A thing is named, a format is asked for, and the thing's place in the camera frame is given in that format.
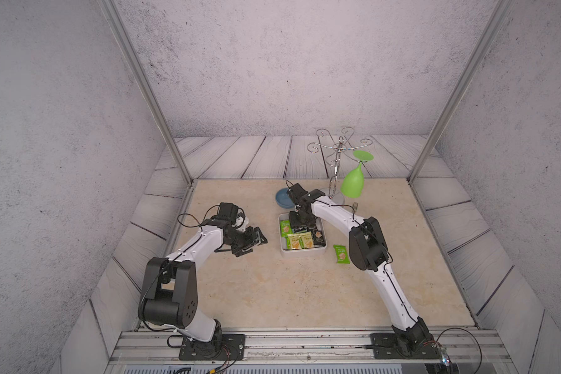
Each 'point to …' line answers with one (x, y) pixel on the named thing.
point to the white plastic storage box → (313, 252)
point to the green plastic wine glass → (353, 181)
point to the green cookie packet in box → (285, 227)
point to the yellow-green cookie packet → (294, 241)
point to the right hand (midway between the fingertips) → (296, 224)
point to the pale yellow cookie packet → (306, 240)
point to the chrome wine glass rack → (338, 148)
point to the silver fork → (355, 206)
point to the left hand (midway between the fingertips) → (263, 243)
